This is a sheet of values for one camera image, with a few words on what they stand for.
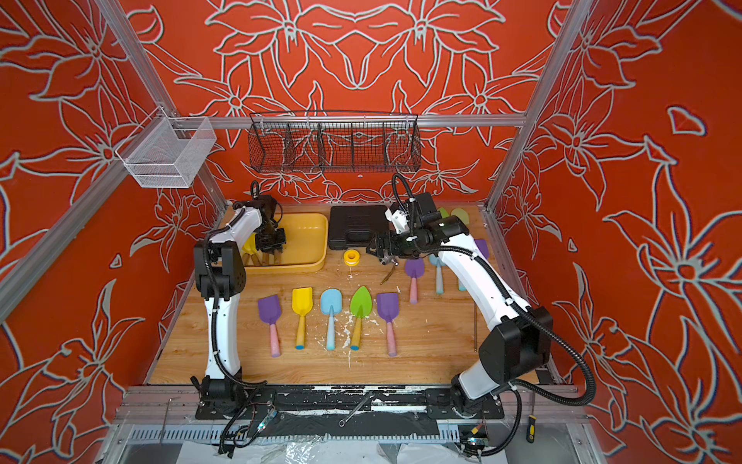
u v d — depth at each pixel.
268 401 0.73
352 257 1.01
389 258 1.00
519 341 0.41
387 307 0.90
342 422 0.70
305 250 1.00
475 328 0.85
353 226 1.10
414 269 1.00
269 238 0.90
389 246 0.67
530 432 0.69
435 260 1.02
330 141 1.00
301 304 0.90
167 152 0.92
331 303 0.91
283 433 0.70
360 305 0.91
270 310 0.90
